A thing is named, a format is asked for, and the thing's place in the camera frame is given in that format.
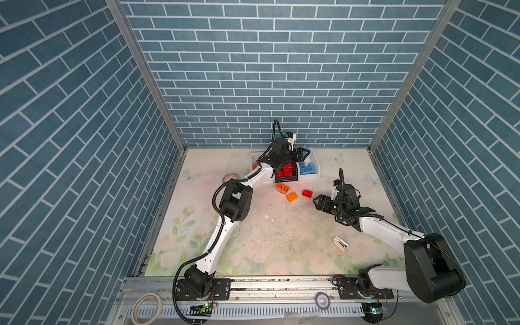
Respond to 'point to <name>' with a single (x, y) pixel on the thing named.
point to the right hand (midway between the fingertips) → (320, 202)
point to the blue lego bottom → (312, 168)
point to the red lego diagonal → (287, 170)
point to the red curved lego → (307, 193)
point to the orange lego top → (282, 188)
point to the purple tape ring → (317, 294)
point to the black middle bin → (294, 172)
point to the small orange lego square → (292, 197)
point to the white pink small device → (342, 244)
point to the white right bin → (311, 158)
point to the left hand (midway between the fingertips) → (311, 154)
